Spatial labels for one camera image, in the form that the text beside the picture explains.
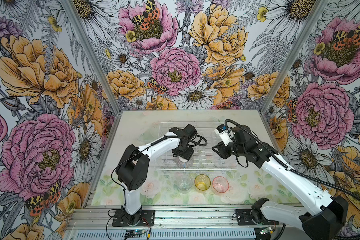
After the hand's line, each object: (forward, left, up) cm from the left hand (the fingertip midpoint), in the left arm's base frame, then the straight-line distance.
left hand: (182, 158), depth 87 cm
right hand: (-2, -18, +12) cm, 22 cm away
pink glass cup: (-13, -21, -6) cm, 25 cm away
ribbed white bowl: (-2, -1, -2) cm, 3 cm away
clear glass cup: (-12, -1, -7) cm, 13 cm away
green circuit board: (-33, +23, -8) cm, 41 cm away
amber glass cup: (-12, -11, -5) cm, 17 cm away
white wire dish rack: (+4, -14, -6) cm, 16 cm away
